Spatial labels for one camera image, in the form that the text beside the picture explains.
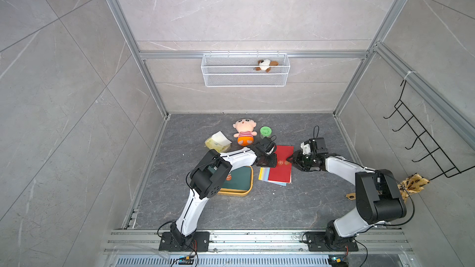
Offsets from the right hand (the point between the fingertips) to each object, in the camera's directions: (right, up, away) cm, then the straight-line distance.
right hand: (289, 159), depth 93 cm
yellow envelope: (-15, -8, 0) cm, 17 cm away
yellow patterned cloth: (+38, -4, -26) cm, 46 cm away
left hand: (-5, -1, +2) cm, 6 cm away
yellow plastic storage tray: (-26, -13, -10) cm, 31 cm away
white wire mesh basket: (-36, +49, +8) cm, 61 cm away
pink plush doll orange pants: (-23, +16, +11) cm, 30 cm away
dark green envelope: (-26, -9, -5) cm, 28 cm away
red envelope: (-4, -6, -1) cm, 8 cm away
